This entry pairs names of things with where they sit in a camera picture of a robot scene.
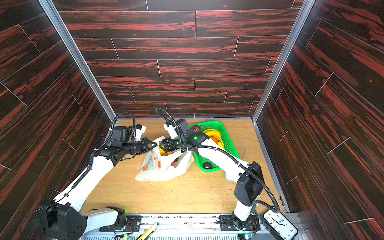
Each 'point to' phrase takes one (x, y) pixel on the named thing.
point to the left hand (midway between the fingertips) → (157, 144)
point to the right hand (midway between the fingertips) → (167, 141)
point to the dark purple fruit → (207, 165)
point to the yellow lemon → (161, 151)
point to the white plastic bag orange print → (157, 167)
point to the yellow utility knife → (149, 232)
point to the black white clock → (285, 228)
